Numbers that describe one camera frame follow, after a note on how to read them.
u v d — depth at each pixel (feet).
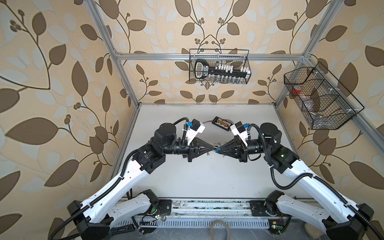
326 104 2.38
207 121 3.57
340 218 1.29
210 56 2.96
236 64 3.12
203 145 1.83
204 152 1.86
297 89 2.86
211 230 2.17
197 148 1.67
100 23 2.53
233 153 1.88
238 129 1.72
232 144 1.85
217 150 1.90
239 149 1.79
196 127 1.69
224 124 3.59
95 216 1.24
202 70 2.77
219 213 2.42
